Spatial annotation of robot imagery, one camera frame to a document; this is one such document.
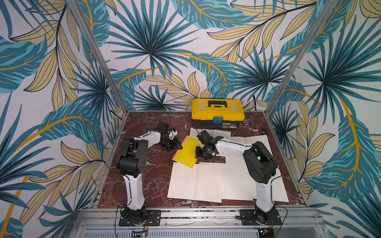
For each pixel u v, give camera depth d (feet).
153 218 2.42
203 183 2.80
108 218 2.43
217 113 3.14
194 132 3.51
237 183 2.81
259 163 1.71
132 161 1.73
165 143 2.79
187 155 3.30
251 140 3.37
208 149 2.35
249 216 2.40
